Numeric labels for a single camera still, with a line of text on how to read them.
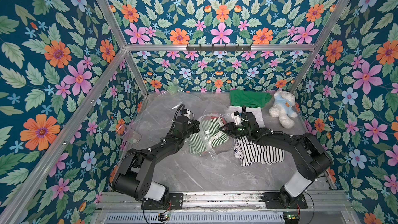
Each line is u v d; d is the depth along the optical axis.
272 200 0.72
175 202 0.73
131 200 0.75
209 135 0.85
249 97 1.15
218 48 0.93
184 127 0.70
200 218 0.77
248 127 0.72
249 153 0.84
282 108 1.01
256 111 1.08
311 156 0.46
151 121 1.04
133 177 0.43
